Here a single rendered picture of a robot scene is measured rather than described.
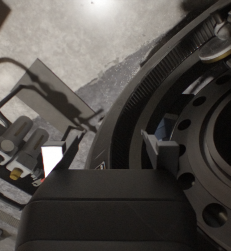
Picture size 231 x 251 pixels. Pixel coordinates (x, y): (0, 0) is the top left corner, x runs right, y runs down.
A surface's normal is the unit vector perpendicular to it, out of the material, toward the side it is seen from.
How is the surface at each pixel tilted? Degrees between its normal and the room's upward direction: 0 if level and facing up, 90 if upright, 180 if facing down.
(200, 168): 90
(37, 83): 0
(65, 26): 0
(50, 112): 0
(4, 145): 90
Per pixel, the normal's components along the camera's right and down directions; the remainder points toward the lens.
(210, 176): -0.66, -0.63
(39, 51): -0.12, 0.62
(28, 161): 0.74, -0.46
